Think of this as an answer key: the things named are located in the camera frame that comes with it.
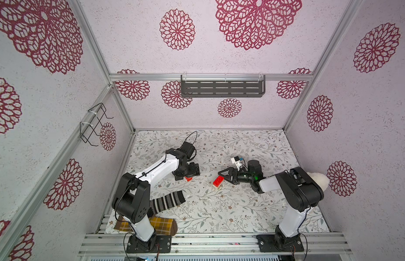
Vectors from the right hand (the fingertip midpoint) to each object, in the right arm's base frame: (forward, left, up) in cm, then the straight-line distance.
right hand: (220, 175), depth 89 cm
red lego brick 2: (0, +18, -5) cm, 19 cm away
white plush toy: (-8, -44, +12) cm, 47 cm away
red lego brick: (-4, +1, +1) cm, 4 cm away
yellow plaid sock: (-25, +29, -6) cm, 39 cm away
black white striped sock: (-15, +31, -6) cm, 35 cm away
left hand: (-2, +15, +1) cm, 15 cm away
